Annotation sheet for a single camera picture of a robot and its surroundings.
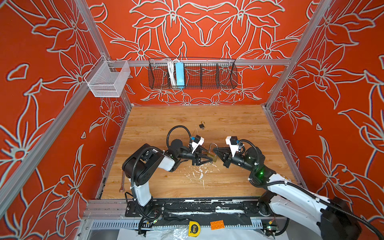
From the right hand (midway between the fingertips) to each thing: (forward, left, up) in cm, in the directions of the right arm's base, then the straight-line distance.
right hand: (212, 150), depth 72 cm
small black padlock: (+31, +3, -20) cm, 37 cm away
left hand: (-2, +1, -6) cm, 6 cm away
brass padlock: (-1, +1, -3) cm, 3 cm away
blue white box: (+45, +17, +14) cm, 50 cm away
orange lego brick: (-29, -1, -20) cm, 35 cm away
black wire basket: (+52, +9, +10) cm, 53 cm away
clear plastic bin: (+46, +64, +11) cm, 79 cm away
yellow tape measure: (-30, +10, -18) cm, 36 cm away
